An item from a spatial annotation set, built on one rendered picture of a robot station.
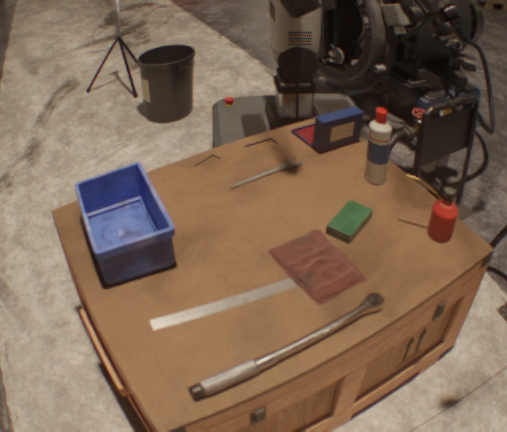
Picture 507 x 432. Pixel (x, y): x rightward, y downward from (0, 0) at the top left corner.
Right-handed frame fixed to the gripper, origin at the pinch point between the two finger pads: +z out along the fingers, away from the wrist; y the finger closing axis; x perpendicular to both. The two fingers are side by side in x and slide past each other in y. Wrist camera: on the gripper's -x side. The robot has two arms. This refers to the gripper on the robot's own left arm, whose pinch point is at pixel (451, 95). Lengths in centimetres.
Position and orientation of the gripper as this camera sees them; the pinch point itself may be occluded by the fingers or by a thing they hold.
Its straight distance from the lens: 221.4
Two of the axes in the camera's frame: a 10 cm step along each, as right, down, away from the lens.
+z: 0.0, 7.7, 6.4
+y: 10.0, -0.3, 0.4
